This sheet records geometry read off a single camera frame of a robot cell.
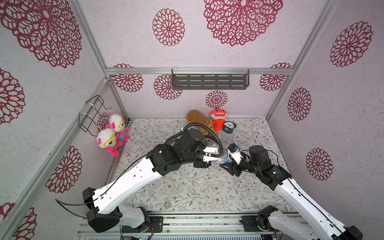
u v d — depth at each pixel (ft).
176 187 2.83
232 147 2.05
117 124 3.05
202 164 1.76
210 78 3.12
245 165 2.08
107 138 2.80
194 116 3.61
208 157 1.60
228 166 2.13
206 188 2.80
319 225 1.34
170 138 1.53
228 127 3.59
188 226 2.45
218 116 3.70
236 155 2.09
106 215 1.29
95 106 2.62
